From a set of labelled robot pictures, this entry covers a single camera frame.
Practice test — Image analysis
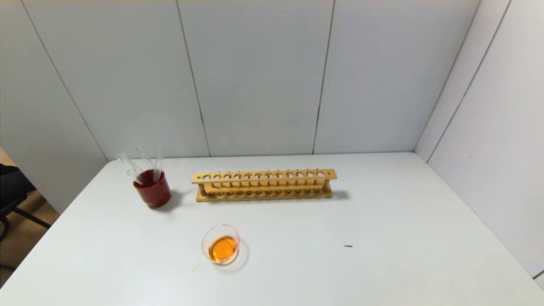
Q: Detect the clear glass dish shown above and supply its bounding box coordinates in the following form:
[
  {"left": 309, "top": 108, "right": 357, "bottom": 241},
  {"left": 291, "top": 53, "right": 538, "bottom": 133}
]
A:
[{"left": 201, "top": 224, "right": 249, "bottom": 272}]

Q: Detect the wooden test tube rack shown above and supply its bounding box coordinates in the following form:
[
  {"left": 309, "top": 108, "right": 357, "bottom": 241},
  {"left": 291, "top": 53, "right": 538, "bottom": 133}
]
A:
[{"left": 191, "top": 169, "right": 338, "bottom": 203}]

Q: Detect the test tube with red pigment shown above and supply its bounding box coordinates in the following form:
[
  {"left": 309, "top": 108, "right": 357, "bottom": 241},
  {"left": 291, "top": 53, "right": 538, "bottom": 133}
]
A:
[{"left": 153, "top": 145, "right": 164, "bottom": 182}]

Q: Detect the black office chair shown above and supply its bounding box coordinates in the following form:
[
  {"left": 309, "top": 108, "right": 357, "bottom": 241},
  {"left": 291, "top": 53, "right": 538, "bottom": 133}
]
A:
[{"left": 0, "top": 164, "right": 51, "bottom": 243}]

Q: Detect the dark red plastic cup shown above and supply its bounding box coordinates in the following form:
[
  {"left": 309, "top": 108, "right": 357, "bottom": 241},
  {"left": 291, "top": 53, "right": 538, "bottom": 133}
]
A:
[{"left": 133, "top": 169, "right": 171, "bottom": 209}]

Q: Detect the test tube with yellow pigment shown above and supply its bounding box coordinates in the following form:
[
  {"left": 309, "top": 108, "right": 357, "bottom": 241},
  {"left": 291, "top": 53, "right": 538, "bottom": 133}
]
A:
[{"left": 116, "top": 152, "right": 144, "bottom": 185}]

